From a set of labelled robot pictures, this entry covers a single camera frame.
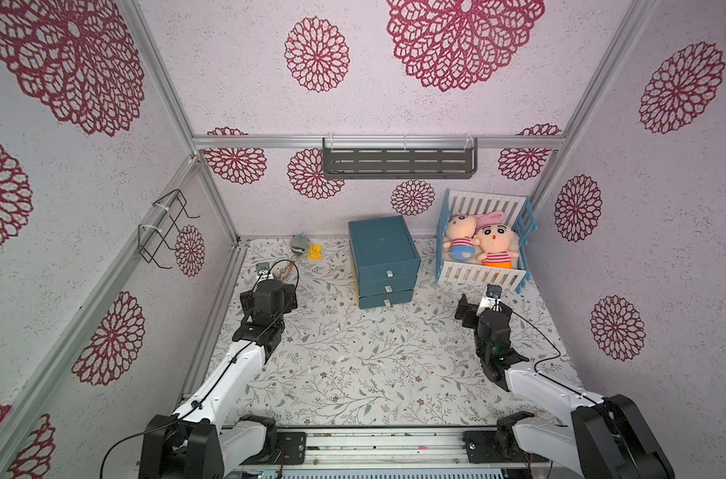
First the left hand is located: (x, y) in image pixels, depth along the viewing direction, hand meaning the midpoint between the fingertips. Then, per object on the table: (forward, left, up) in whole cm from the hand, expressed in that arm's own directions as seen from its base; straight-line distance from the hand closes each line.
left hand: (269, 290), depth 85 cm
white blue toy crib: (+37, -86, -6) cm, 93 cm away
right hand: (-1, -62, -5) cm, 62 cm away
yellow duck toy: (+28, -8, -16) cm, 33 cm away
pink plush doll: (+25, -61, -7) cm, 66 cm away
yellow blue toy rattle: (+19, +2, -17) cm, 26 cm away
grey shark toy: (+29, -2, -13) cm, 31 cm away
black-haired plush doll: (+23, -71, -3) cm, 75 cm away
